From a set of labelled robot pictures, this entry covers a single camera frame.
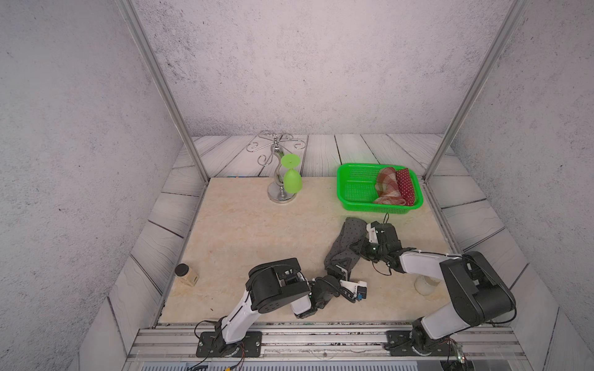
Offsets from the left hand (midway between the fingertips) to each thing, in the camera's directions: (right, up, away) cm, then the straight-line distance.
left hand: (349, 263), depth 87 cm
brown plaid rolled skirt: (+21, +29, +18) cm, 40 cm away
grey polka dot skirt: (+3, +12, +5) cm, 13 cm away
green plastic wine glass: (-21, +31, +7) cm, 38 cm away
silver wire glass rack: (-29, +27, +27) cm, 48 cm away
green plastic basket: (+9, +27, +29) cm, 41 cm away
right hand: (+2, +5, +5) cm, 7 cm away
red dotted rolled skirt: (+29, +29, +18) cm, 45 cm away
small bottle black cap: (-59, 0, -7) cm, 59 cm away
